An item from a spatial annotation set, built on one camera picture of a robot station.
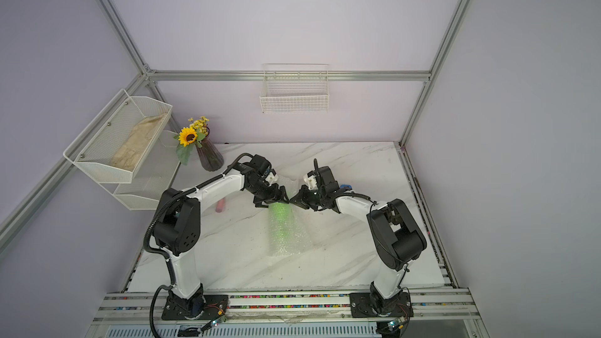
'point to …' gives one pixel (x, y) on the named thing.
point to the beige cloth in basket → (129, 153)
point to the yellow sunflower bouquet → (188, 137)
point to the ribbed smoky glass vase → (209, 156)
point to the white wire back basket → (296, 88)
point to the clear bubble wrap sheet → (304, 242)
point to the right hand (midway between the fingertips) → (291, 203)
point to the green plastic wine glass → (282, 228)
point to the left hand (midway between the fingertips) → (280, 205)
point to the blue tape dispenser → (342, 186)
